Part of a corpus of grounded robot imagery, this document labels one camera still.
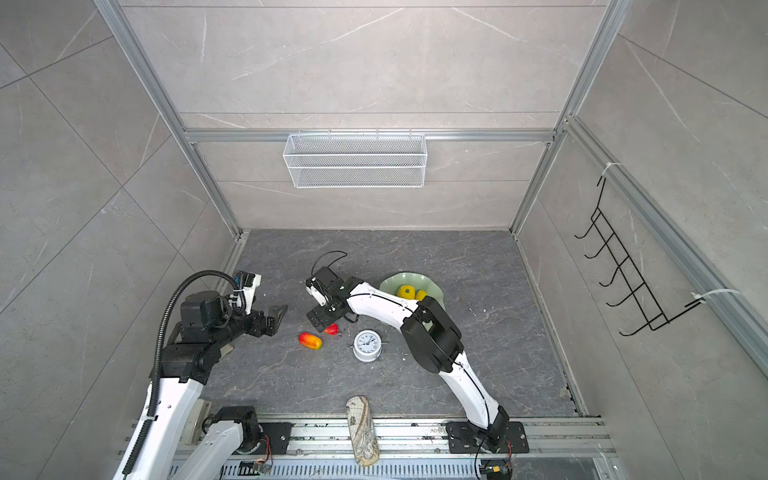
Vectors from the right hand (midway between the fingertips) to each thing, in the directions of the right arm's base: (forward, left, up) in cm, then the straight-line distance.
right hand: (325, 313), depth 92 cm
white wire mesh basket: (+45, -8, +26) cm, 52 cm away
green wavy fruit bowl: (+12, -30, 0) cm, 33 cm away
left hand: (-5, +11, +19) cm, 23 cm away
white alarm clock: (-11, -14, -1) cm, 17 cm away
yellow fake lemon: (+6, -26, +2) cm, 27 cm away
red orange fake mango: (-5, -2, -1) cm, 6 cm away
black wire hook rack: (-19, -73, +30) cm, 81 cm away
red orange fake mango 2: (-8, +4, -2) cm, 9 cm away
